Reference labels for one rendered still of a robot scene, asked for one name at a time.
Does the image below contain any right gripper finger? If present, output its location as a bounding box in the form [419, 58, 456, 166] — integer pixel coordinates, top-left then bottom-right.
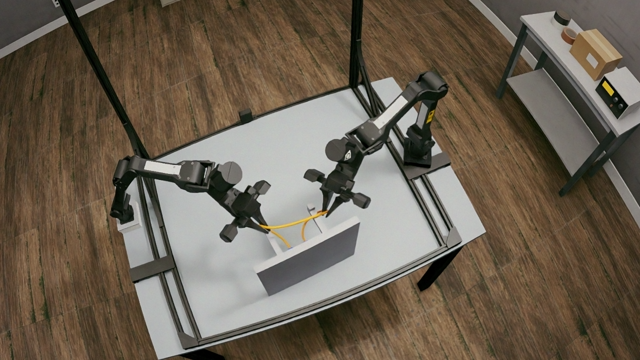
[238, 218, 269, 234]
[252, 203, 271, 232]

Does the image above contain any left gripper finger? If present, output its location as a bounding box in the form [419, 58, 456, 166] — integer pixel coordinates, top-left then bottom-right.
[325, 196, 350, 218]
[319, 188, 334, 213]

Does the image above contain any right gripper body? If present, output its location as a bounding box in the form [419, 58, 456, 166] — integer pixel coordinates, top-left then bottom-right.
[217, 180, 271, 243]

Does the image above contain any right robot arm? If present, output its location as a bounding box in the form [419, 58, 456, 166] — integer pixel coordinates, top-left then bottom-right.
[109, 155, 260, 225]

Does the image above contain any yellow patch cord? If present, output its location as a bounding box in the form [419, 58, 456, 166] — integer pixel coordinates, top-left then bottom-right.
[259, 209, 329, 250]

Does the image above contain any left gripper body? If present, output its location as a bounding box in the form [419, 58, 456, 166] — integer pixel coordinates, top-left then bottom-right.
[303, 162, 371, 209]

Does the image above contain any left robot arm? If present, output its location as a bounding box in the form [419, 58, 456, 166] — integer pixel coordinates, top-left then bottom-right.
[324, 71, 449, 195]

